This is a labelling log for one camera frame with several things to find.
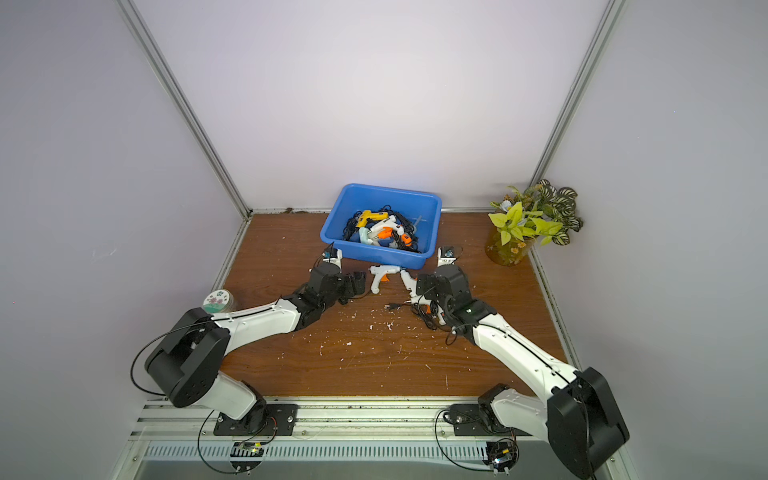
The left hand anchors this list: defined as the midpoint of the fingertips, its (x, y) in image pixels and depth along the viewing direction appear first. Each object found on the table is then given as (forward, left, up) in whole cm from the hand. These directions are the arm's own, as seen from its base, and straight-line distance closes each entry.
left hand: (359, 274), depth 89 cm
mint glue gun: (+20, +1, -5) cm, 21 cm away
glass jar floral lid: (-8, +42, -3) cm, 43 cm away
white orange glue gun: (+2, -17, -9) cm, 19 cm away
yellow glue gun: (+30, -1, -5) cm, 30 cm away
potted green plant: (+19, -58, +9) cm, 62 cm away
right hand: (-2, -23, +7) cm, 24 cm away
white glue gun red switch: (+21, -3, -5) cm, 22 cm away
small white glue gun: (+6, -6, -9) cm, 13 cm away
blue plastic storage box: (+33, +9, +1) cm, 34 cm away
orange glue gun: (+20, -7, -6) cm, 22 cm away
